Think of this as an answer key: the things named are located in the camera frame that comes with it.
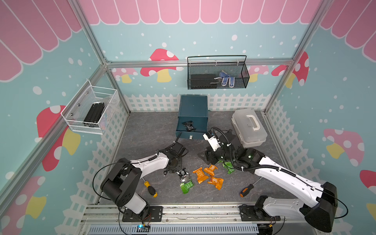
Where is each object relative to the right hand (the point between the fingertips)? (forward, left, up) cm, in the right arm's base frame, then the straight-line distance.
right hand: (202, 151), depth 73 cm
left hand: (+2, +16, -21) cm, 27 cm away
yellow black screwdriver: (-12, +28, -21) cm, 37 cm away
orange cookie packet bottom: (-8, -9, -21) cm, 24 cm away
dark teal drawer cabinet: (+26, +4, 0) cm, 26 cm away
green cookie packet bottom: (-10, +10, -22) cm, 26 cm away
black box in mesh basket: (+42, -2, +13) cm, 44 cm away
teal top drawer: (+26, 0, -8) cm, 27 cm away
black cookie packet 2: (-4, +10, -21) cm, 24 cm away
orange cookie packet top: (-1, -5, -21) cm, 22 cm away
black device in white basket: (+13, +52, +15) cm, 56 cm away
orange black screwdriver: (-13, -24, -21) cm, 34 cm away
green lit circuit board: (-29, +31, -24) cm, 49 cm away
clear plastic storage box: (+23, -32, -10) cm, 40 cm away
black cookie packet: (+22, +7, -5) cm, 24 cm away
